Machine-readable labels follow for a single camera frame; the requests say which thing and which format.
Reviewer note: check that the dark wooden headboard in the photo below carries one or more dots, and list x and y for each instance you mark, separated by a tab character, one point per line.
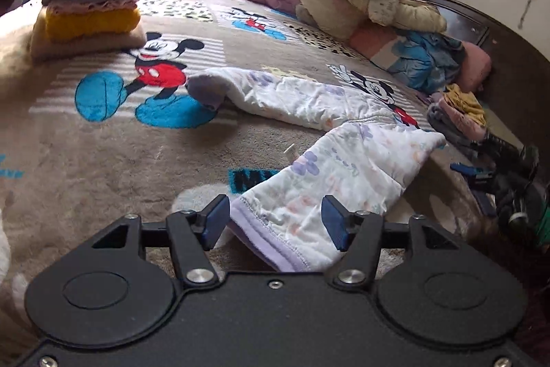
517	87

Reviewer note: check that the grey pink clothes pile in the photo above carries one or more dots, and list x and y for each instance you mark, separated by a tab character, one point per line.
459	129

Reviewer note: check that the white floral purple-trimmed garment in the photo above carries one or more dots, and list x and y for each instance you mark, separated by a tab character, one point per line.
366	158

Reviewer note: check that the Mickey Mouse brown blanket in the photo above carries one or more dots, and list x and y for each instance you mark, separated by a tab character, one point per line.
64	178

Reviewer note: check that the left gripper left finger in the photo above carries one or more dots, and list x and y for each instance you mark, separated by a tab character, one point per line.
191	235

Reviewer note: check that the pink ruffled folded garment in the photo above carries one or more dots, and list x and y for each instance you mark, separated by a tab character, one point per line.
82	8

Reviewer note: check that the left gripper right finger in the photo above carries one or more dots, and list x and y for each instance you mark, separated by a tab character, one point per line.
357	236

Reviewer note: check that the pink pillow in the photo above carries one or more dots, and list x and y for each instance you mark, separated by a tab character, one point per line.
475	68

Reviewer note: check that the yellow crumpled garment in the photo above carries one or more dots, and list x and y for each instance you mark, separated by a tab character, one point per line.
466	103

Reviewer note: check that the yellow knitted folded sweater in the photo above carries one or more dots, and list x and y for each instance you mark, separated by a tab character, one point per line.
66	27

